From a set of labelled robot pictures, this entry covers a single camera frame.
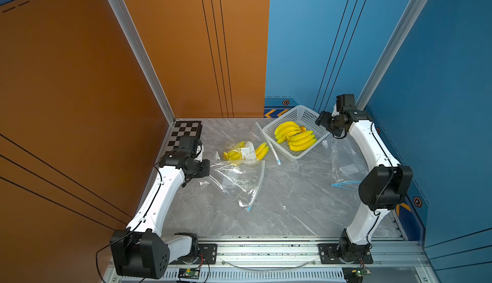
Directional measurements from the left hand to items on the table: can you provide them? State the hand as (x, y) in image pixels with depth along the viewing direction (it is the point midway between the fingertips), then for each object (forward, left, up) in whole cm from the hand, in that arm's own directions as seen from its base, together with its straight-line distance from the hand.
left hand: (205, 167), depth 82 cm
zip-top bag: (+1, -14, -14) cm, 20 cm away
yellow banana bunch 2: (+22, -47, -10) cm, 53 cm away
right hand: (+21, -53, +6) cm, 57 cm away
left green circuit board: (-36, +4, -18) cm, 40 cm away
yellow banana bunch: (+30, -39, -7) cm, 49 cm away
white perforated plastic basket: (+29, -44, -10) cm, 54 cm away
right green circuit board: (-35, -60, -14) cm, 71 cm away
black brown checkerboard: (+33, +17, -12) cm, 39 cm away
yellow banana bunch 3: (+14, -11, -11) cm, 21 cm away
